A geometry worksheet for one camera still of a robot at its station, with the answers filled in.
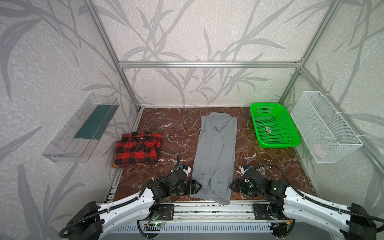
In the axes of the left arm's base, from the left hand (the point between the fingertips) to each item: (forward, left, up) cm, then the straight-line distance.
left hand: (199, 186), depth 79 cm
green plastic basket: (+43, -54, -4) cm, 69 cm away
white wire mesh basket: (+14, -55, +31) cm, 64 cm away
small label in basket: (+40, -49, -4) cm, 64 cm away
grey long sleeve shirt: (+8, -8, -3) cm, 12 cm away
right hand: (+1, -17, 0) cm, 17 cm away
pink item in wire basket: (+13, -59, +17) cm, 63 cm away
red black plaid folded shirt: (+20, +38, +3) cm, 43 cm away
